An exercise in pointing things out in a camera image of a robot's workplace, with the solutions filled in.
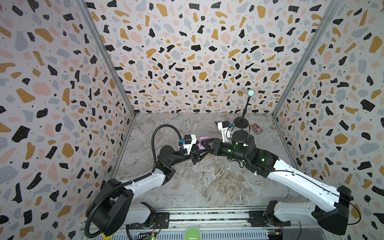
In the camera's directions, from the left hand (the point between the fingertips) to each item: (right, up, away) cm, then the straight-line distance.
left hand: (211, 145), depth 67 cm
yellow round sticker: (-47, -43, +1) cm, 64 cm away
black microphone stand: (+27, +12, +50) cm, 58 cm away
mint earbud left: (-17, -18, +23) cm, 34 cm away
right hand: (-4, +2, -5) cm, 7 cm away
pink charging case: (-4, +3, -2) cm, 5 cm away
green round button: (-9, -41, +2) cm, 42 cm away
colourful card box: (+37, +7, +46) cm, 59 cm away
